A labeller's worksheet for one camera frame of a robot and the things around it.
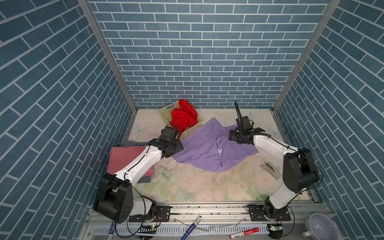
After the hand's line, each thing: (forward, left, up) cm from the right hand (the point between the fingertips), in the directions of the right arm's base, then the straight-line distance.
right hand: (232, 134), depth 94 cm
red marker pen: (-50, -3, -9) cm, 51 cm away
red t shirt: (+16, +33, -3) cm, 37 cm away
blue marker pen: (-50, +21, -8) cm, 55 cm away
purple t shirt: (-7, +14, -8) cm, 17 cm away
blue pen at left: (-54, +58, -7) cm, 79 cm away
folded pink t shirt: (-21, +65, -1) cm, 69 cm away
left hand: (-13, +32, +1) cm, 34 cm away
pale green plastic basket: (+19, +49, -5) cm, 53 cm away
